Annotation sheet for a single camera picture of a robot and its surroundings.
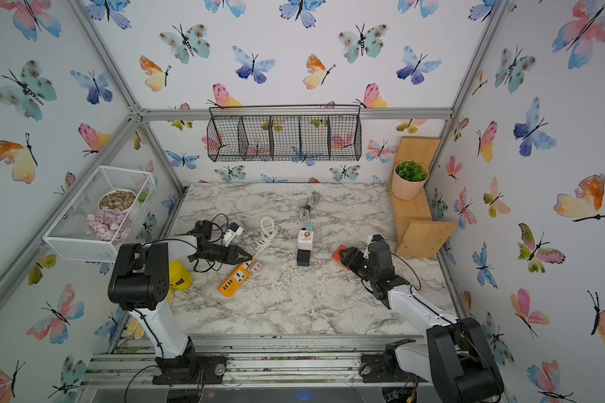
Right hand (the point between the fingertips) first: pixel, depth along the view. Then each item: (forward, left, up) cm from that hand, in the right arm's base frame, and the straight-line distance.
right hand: (346, 252), depth 87 cm
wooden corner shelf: (+6, -24, +3) cm, 25 cm away
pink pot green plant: (+30, -24, +7) cm, 39 cm away
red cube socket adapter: (0, +3, -2) cm, 4 cm away
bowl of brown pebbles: (-1, +64, +24) cm, 69 cm away
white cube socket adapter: (+6, +15, -2) cm, 16 cm away
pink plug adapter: (-5, +31, -5) cm, 32 cm away
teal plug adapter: (+18, +14, -10) cm, 25 cm away
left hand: (+2, +35, -8) cm, 36 cm away
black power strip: (+2, +15, -8) cm, 17 cm away
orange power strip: (-9, +38, -7) cm, 40 cm away
